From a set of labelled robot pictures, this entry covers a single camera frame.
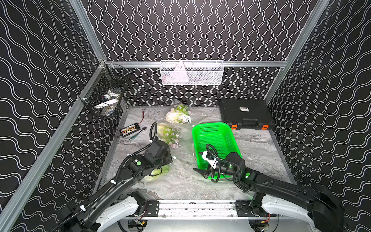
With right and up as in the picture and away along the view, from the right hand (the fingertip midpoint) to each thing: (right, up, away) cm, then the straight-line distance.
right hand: (197, 158), depth 72 cm
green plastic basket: (+19, +8, +31) cm, 37 cm away
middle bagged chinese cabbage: (-11, +9, +21) cm, 25 cm away
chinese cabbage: (-17, -8, +8) cm, 20 cm away
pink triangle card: (-9, +47, +17) cm, 51 cm away
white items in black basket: (-45, +26, +1) cm, 52 cm away
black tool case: (+40, +24, +35) cm, 58 cm away
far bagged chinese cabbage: (-11, +25, +34) cm, 44 cm away
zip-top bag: (-7, -5, +20) cm, 22 cm away
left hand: (-13, +2, +2) cm, 13 cm away
